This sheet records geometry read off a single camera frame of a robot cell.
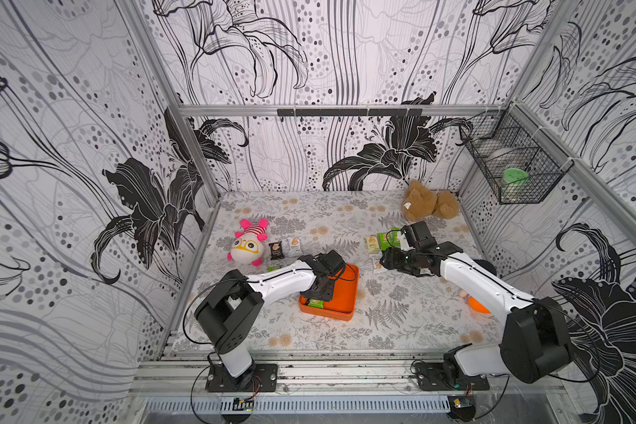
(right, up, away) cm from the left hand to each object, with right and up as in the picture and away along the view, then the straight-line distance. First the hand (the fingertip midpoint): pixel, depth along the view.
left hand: (321, 298), depth 88 cm
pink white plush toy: (-26, +18, +6) cm, 32 cm away
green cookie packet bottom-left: (-1, 0, -4) cm, 4 cm away
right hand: (+23, +13, 0) cm, 27 cm away
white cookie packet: (-11, +15, +12) cm, 22 cm away
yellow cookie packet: (+20, +17, +14) cm, 29 cm away
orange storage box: (+9, +1, +3) cm, 9 cm away
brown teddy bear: (+40, +33, +17) cm, 55 cm away
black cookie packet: (-17, +15, +11) cm, 25 cm away
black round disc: (+56, +11, 0) cm, 57 cm away
